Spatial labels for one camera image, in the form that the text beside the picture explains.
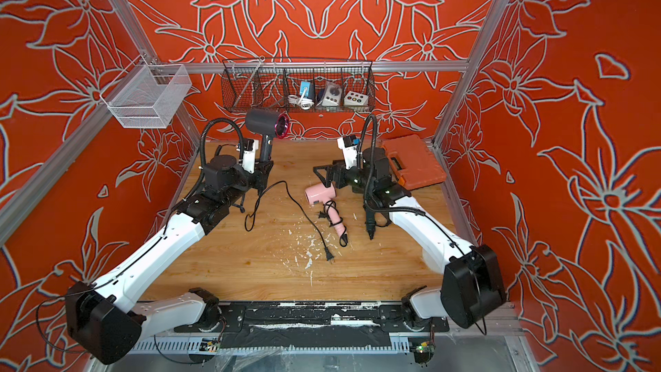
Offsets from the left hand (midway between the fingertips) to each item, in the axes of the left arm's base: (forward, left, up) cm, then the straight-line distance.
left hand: (267, 158), depth 76 cm
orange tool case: (+21, -53, -23) cm, 62 cm away
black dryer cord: (-17, -20, -28) cm, 39 cm away
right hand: (-1, -16, -1) cm, 16 cm away
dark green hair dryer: (-17, -30, +4) cm, 35 cm away
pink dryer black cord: (-12, -25, -26) cm, 38 cm away
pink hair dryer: (+5, -14, -25) cm, 29 cm away
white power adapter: (+29, -18, +4) cm, 34 cm away
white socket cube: (+31, -27, +1) cm, 41 cm away
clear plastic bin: (+23, +48, +4) cm, 54 cm away
